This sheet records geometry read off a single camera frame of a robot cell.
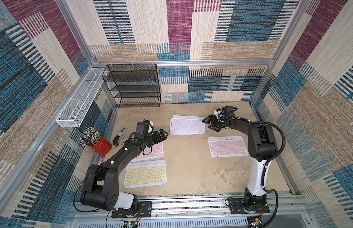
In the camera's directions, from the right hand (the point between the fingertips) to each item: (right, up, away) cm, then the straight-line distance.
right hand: (207, 124), depth 101 cm
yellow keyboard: (-40, -28, -16) cm, 51 cm away
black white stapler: (-60, -10, -5) cm, 61 cm away
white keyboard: (-15, 0, +4) cm, 16 cm away
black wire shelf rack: (-54, +29, +7) cm, 62 cm away
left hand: (-29, -7, -13) cm, 33 cm away
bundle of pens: (-70, -6, -20) cm, 73 cm away
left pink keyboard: (-34, -18, -7) cm, 39 cm away
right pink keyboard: (+12, -14, -5) cm, 20 cm away
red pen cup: (-66, -13, -14) cm, 68 cm away
